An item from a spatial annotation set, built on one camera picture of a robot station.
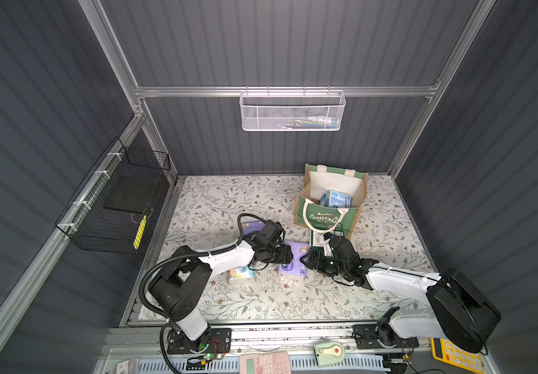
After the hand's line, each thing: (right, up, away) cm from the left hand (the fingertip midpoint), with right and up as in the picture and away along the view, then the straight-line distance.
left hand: (291, 260), depth 86 cm
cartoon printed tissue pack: (-17, -3, -4) cm, 18 cm away
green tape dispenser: (+9, -21, -21) cm, 31 cm away
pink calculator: (-7, -26, -17) cm, 32 cm away
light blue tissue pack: (+20, +23, +9) cm, 32 cm away
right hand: (+6, 0, -1) cm, 6 cm away
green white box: (+10, +7, +4) cm, 13 cm away
